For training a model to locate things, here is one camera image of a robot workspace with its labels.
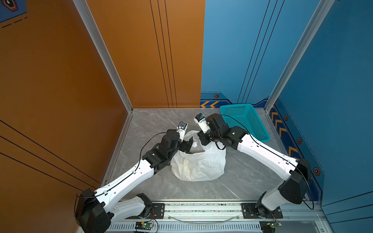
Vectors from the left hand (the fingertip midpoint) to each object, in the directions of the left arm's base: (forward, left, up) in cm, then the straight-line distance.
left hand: (185, 132), depth 77 cm
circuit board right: (-38, -43, -23) cm, 62 cm away
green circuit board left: (-39, +20, -24) cm, 50 cm away
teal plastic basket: (+31, -47, -20) cm, 60 cm away
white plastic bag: (-14, -10, -8) cm, 18 cm away
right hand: (0, -7, -1) cm, 7 cm away
